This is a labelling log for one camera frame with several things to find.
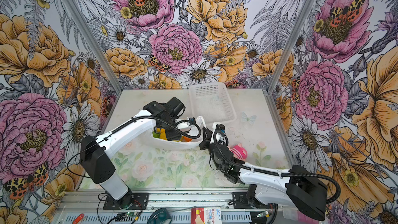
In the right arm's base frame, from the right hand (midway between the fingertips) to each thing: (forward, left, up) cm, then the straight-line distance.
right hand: (202, 132), depth 76 cm
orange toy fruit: (+6, +9, -18) cm, 21 cm away
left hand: (+2, +15, -4) cm, 15 cm away
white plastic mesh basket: (+37, -7, -19) cm, 42 cm away
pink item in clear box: (-34, -43, -19) cm, 58 cm away
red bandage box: (-32, -3, -16) cm, 35 cm away
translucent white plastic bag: (-5, +11, -2) cm, 12 cm away
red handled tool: (-31, +56, -19) cm, 67 cm away
